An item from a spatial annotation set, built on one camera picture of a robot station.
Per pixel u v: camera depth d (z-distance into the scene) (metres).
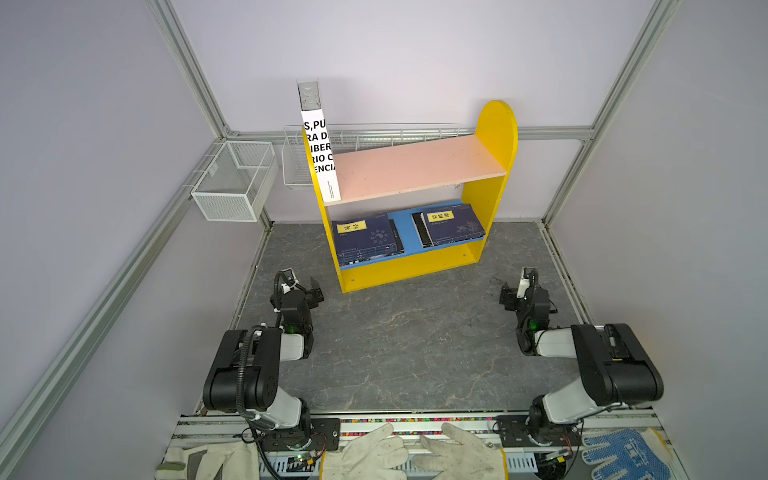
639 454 0.71
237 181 1.01
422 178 0.74
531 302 0.71
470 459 0.71
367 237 0.92
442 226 0.97
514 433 0.73
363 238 0.91
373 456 0.71
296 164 0.67
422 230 0.97
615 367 0.46
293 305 0.69
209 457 0.69
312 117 0.54
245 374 0.42
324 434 0.74
